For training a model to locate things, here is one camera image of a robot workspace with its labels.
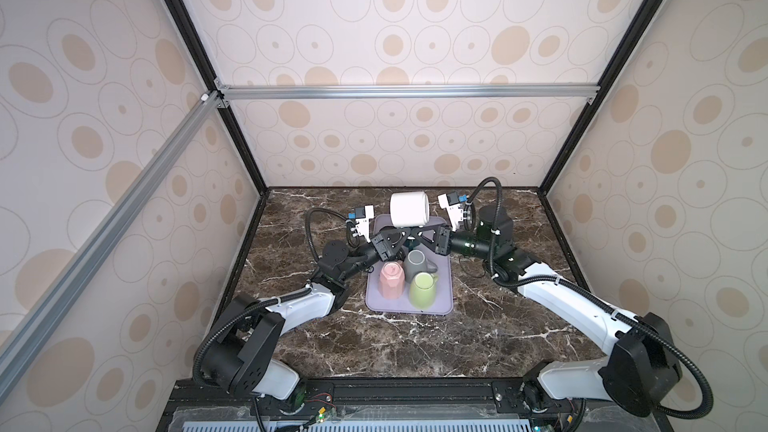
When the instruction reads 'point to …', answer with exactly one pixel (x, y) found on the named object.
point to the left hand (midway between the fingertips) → (419, 236)
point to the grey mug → (416, 262)
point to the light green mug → (422, 291)
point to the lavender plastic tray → (374, 302)
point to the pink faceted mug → (391, 280)
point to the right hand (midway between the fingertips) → (413, 236)
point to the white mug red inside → (409, 209)
